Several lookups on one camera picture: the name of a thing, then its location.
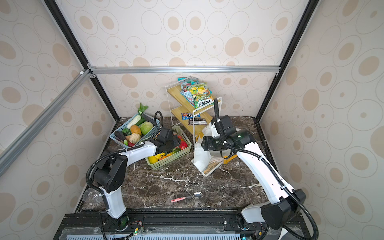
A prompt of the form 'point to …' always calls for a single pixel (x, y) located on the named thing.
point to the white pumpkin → (134, 138)
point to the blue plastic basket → (156, 124)
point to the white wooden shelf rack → (192, 119)
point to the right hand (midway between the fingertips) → (207, 143)
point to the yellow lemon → (152, 159)
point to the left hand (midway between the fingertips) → (182, 138)
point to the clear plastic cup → (92, 195)
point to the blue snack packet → (187, 115)
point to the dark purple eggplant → (119, 135)
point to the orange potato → (135, 129)
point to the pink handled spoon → (197, 195)
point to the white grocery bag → (205, 161)
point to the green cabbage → (145, 127)
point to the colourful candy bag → (185, 82)
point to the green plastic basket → (175, 156)
